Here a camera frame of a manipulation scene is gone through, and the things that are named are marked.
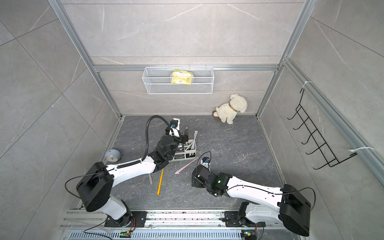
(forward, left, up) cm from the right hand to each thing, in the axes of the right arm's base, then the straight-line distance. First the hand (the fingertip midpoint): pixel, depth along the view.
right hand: (197, 179), depth 80 cm
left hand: (+23, +8, +21) cm, 32 cm away
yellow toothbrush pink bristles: (-1, +22, -6) cm, 23 cm away
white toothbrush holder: (+16, +7, +3) cm, 18 cm away
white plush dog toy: (+49, -23, +3) cm, 54 cm away
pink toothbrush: (+11, +7, -7) cm, 15 cm away
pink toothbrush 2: (+21, +2, +4) cm, 21 cm away
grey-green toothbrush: (+3, +28, -6) cm, 29 cm away
